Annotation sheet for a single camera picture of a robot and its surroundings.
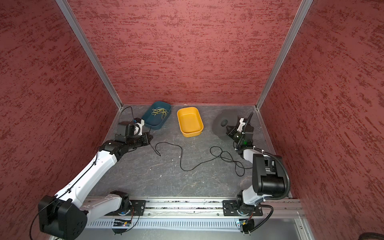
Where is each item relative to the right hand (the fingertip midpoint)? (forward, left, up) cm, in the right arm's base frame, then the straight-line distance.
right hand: (223, 127), depth 92 cm
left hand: (-11, +42, +5) cm, 44 cm away
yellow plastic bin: (+15, +22, -11) cm, 29 cm away
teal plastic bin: (+19, +47, -7) cm, 52 cm away
